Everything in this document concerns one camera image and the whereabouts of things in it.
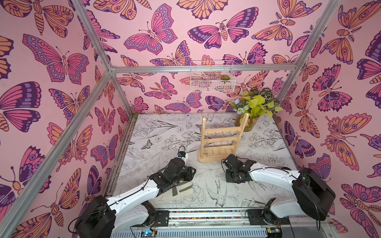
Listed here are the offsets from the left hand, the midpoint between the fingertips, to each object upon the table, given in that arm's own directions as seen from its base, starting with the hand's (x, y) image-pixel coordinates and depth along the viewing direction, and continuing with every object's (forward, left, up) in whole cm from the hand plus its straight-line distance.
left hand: (195, 169), depth 82 cm
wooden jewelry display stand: (+11, -15, -2) cm, 19 cm away
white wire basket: (+52, -11, +26) cm, 59 cm away
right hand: (-1, -20, -9) cm, 22 cm away
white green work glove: (-9, +10, -8) cm, 16 cm away
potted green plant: (+37, -37, +17) cm, 55 cm away
